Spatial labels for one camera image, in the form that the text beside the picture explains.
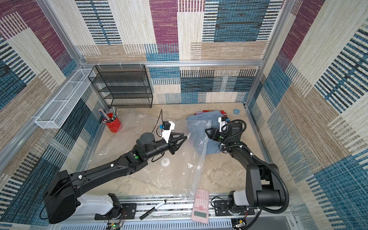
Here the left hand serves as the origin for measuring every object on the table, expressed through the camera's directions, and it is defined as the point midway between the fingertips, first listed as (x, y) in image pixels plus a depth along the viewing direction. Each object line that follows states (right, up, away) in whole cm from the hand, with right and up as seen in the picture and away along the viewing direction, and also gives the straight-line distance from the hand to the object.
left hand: (185, 136), depth 69 cm
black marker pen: (-16, -37, +5) cm, 40 cm away
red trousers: (+29, +13, +42) cm, 52 cm away
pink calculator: (+8, -37, +5) cm, 38 cm away
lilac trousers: (+11, +13, +41) cm, 45 cm away
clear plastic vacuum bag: (-5, -22, +12) cm, 26 cm away
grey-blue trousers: (+7, +4, +24) cm, 25 cm away
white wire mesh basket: (-64, +12, +4) cm, 66 cm away
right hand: (+15, 0, +20) cm, 25 cm away
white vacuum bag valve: (-12, -18, +20) cm, 30 cm away
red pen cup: (-49, +4, +30) cm, 57 cm away
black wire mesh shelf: (-47, +33, +40) cm, 70 cm away
